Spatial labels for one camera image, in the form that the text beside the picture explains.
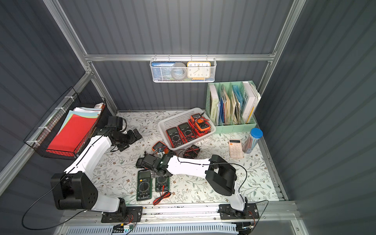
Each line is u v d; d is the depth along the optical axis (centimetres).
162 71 93
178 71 91
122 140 71
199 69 88
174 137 100
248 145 89
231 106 96
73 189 42
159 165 59
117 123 68
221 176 48
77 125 75
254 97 93
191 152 94
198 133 100
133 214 74
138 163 89
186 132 102
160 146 96
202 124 99
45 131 63
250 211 73
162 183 81
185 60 89
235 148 97
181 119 107
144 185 81
